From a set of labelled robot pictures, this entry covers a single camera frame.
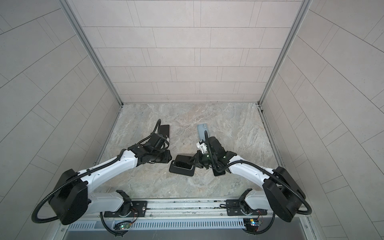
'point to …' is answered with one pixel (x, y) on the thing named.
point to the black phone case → (181, 171)
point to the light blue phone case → (201, 128)
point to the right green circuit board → (251, 224)
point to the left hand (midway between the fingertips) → (175, 155)
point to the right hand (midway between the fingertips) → (188, 165)
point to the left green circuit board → (122, 225)
